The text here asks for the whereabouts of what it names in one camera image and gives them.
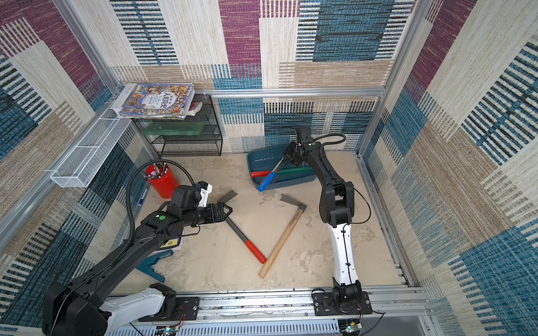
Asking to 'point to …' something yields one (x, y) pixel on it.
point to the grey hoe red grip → (249, 244)
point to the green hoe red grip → (290, 171)
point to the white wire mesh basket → (80, 167)
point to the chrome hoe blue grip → (271, 175)
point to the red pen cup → (162, 178)
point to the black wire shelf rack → (197, 135)
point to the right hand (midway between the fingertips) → (287, 155)
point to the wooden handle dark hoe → (302, 208)
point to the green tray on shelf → (173, 128)
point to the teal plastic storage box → (261, 163)
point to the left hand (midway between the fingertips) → (225, 210)
